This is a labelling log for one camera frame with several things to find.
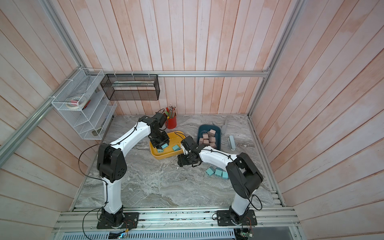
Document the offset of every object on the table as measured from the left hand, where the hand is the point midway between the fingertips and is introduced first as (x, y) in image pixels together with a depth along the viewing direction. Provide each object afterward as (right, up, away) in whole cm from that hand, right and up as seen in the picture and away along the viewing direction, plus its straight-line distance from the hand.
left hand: (167, 146), depth 89 cm
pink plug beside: (+29, +8, +14) cm, 34 cm away
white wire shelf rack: (-39, +15, -11) cm, 43 cm away
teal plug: (+5, -2, +9) cm, 10 cm away
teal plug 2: (-1, 0, -2) cm, 2 cm away
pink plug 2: (+22, +3, +9) cm, 24 cm away
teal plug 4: (+31, -15, -1) cm, 35 cm away
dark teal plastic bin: (+24, +11, +18) cm, 32 cm away
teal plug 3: (-6, -4, +9) cm, 11 cm away
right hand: (+9, -9, +1) cm, 13 cm away
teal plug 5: (+35, -17, -3) cm, 39 cm away
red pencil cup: (+1, +16, +14) cm, 21 cm away
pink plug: (+25, +2, +12) cm, 28 cm away
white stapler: (+43, +1, +11) cm, 44 cm away
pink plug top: (+29, +3, +12) cm, 32 cm away
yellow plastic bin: (+4, +4, +15) cm, 16 cm away
